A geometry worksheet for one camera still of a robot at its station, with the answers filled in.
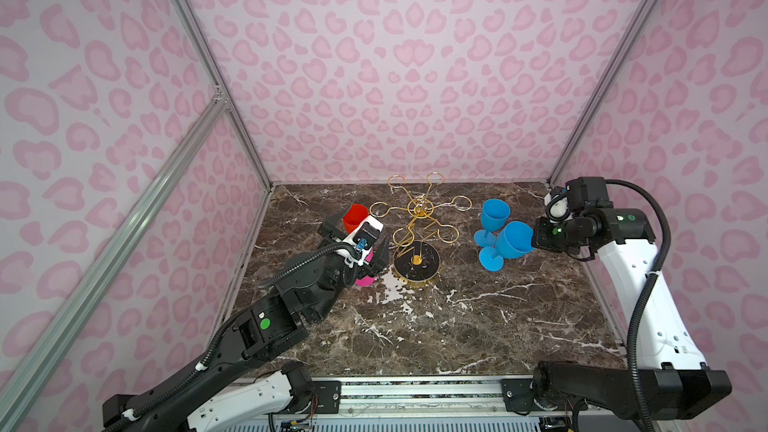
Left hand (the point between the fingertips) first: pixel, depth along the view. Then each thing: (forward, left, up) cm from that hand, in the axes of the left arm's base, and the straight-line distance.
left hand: (364, 215), depth 58 cm
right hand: (+5, -39, -15) cm, 42 cm away
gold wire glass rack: (+12, -12, -38) cm, 42 cm away
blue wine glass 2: (+21, -36, -27) cm, 50 cm away
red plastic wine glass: (+23, +7, -29) cm, 38 cm away
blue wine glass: (+3, -34, -14) cm, 37 cm away
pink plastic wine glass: (+6, +3, -41) cm, 42 cm away
